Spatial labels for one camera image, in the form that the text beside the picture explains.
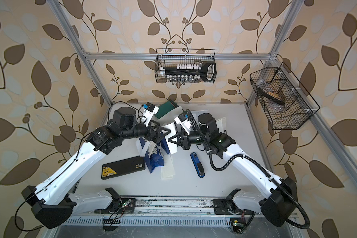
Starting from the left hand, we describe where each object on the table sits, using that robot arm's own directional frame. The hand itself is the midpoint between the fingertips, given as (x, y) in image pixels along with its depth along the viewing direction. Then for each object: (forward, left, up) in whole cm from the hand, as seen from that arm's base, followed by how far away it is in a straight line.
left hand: (162, 125), depth 65 cm
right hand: (-4, -3, -6) cm, 8 cm away
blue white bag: (+13, -1, -14) cm, 19 cm away
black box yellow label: (-6, +26, -33) cm, 42 cm away
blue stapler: (-6, -18, -30) cm, 36 cm away
